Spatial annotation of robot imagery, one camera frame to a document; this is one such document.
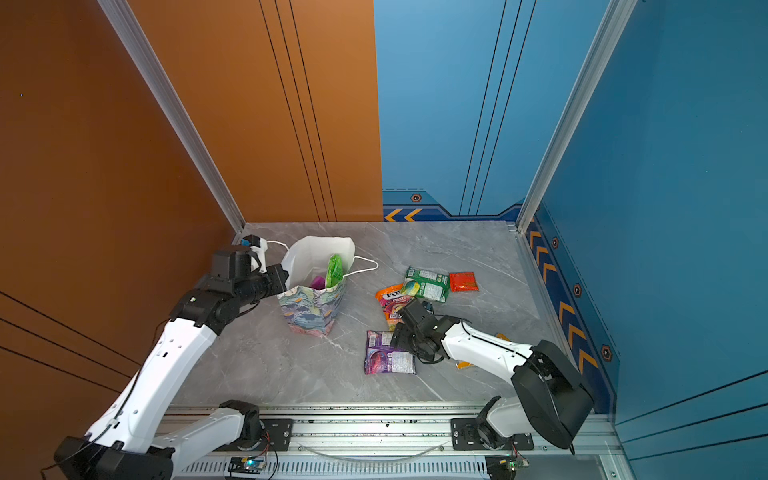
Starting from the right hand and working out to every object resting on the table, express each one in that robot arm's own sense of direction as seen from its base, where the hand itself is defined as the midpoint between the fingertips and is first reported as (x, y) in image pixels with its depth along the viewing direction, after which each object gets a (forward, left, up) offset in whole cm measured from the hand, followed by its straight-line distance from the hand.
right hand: (401, 344), depth 86 cm
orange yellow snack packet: (-15, -12, +27) cm, 33 cm away
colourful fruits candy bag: (+16, +3, 0) cm, 16 cm away
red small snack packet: (+23, -21, -1) cm, 31 cm away
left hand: (+11, +29, +22) cm, 38 cm away
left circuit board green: (-28, +37, -4) cm, 47 cm away
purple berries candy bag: (-4, +5, 0) cm, 7 cm away
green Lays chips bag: (+15, +19, +15) cm, 28 cm away
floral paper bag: (+3, +25, +14) cm, 28 cm away
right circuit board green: (-28, -24, -4) cm, 37 cm away
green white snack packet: (+20, -11, +1) cm, 23 cm away
